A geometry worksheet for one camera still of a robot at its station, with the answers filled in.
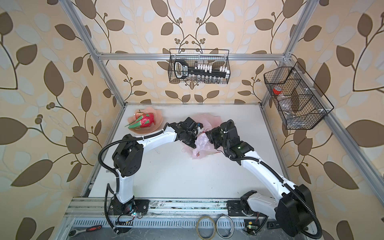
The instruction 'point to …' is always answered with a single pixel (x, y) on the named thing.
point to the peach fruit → (138, 114)
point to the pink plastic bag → (204, 147)
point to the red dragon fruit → (145, 121)
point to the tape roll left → (197, 228)
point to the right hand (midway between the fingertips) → (204, 132)
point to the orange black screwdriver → (108, 171)
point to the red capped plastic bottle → (277, 91)
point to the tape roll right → (216, 227)
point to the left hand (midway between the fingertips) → (201, 144)
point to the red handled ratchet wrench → (73, 232)
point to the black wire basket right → (300, 102)
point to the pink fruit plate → (157, 117)
